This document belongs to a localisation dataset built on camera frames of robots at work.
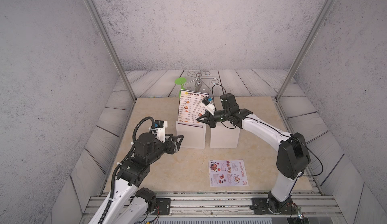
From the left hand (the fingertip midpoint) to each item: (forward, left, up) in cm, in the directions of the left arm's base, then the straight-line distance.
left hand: (180, 136), depth 70 cm
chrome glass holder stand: (+35, -10, +1) cm, 37 cm away
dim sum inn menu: (+14, -4, +3) cm, 15 cm away
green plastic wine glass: (+38, +2, +3) cm, 38 cm away
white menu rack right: (+9, -24, -14) cm, 29 cm away
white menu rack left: (+10, -6, -17) cm, 20 cm away
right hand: (+11, -9, -2) cm, 14 cm away
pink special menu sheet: (-8, -24, -25) cm, 36 cm away
